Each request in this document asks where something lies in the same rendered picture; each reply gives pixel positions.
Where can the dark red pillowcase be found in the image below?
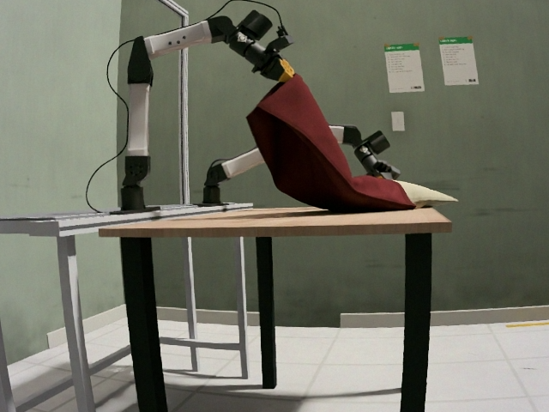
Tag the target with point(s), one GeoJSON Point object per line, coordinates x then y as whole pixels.
{"type": "Point", "coordinates": [305, 159]}

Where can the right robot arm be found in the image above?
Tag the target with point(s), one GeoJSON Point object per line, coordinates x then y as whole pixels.
{"type": "Point", "coordinates": [216, 29]}

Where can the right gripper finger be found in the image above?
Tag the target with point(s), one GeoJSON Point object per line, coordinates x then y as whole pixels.
{"type": "Point", "coordinates": [286, 74]}
{"type": "Point", "coordinates": [288, 66]}

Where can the cream pillow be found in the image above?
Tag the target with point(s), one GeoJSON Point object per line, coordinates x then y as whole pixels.
{"type": "Point", "coordinates": [425, 198]}

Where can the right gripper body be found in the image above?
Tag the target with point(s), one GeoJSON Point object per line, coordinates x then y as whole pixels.
{"type": "Point", "coordinates": [272, 69]}

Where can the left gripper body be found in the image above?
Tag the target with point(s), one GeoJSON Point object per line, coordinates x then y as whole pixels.
{"type": "Point", "coordinates": [376, 169]}

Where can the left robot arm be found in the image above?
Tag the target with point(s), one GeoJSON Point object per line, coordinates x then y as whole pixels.
{"type": "Point", "coordinates": [222, 172]}

